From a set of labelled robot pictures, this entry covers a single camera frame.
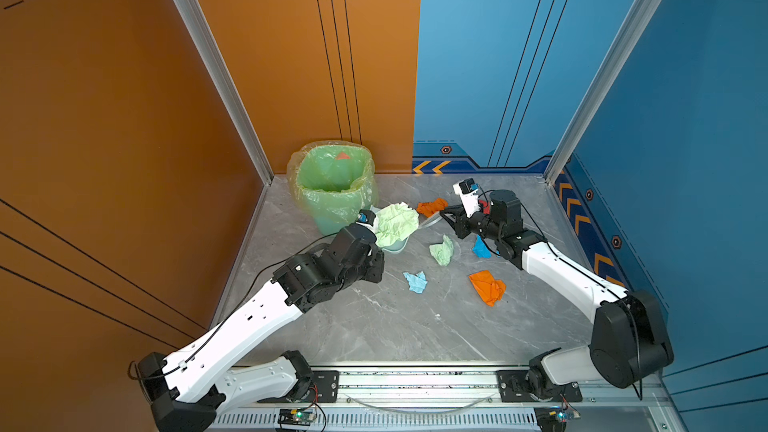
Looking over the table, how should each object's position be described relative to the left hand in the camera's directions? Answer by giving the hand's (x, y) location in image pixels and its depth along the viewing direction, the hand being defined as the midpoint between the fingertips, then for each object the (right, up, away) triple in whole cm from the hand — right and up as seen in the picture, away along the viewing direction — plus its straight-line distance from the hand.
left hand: (382, 252), depth 70 cm
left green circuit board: (-21, -39, +1) cm, 45 cm away
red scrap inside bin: (-14, +27, +26) cm, 40 cm away
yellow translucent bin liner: (-28, +23, +19) cm, 41 cm away
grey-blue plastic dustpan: (+2, +1, 0) cm, 3 cm away
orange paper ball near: (+31, -14, +19) cm, 39 cm away
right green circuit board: (+41, -40, 0) cm, 57 cm away
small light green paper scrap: (+18, -4, +24) cm, 30 cm away
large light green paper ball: (+3, +7, +4) cm, 8 cm away
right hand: (+16, +9, +13) cm, 23 cm away
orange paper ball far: (+16, +10, +38) cm, 43 cm away
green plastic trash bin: (-18, +19, +35) cm, 43 cm away
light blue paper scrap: (+10, -13, +21) cm, 26 cm away
